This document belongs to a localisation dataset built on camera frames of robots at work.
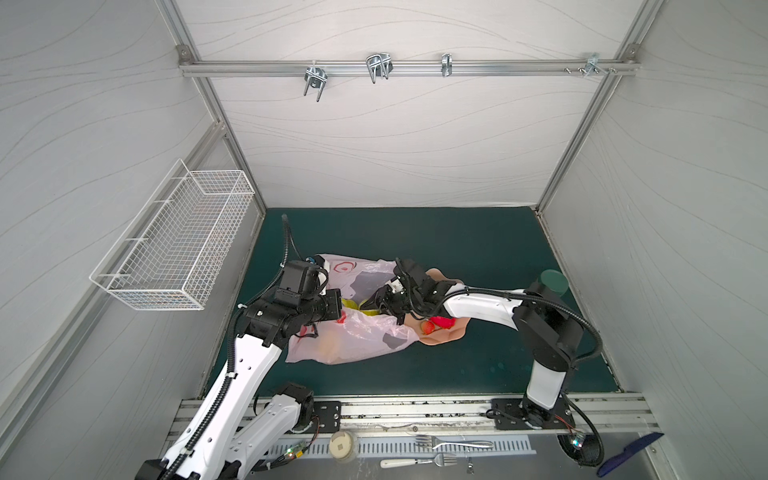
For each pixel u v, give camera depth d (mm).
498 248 1102
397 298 753
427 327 858
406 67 786
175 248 691
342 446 613
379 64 764
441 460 688
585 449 715
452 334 842
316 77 794
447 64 783
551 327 479
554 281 898
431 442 694
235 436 499
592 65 765
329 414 736
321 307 604
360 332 700
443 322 859
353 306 882
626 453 689
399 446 703
